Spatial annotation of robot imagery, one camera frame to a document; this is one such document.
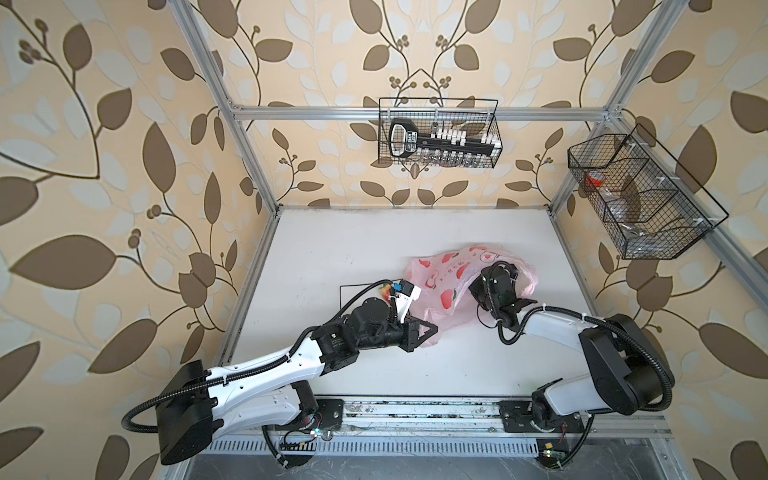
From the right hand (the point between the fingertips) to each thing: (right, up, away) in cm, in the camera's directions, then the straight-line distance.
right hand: (470, 282), depth 92 cm
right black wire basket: (+40, +22, -19) cm, 49 cm away
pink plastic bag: (-9, -4, -9) cm, 14 cm away
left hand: (-13, -7, -26) cm, 30 cm away
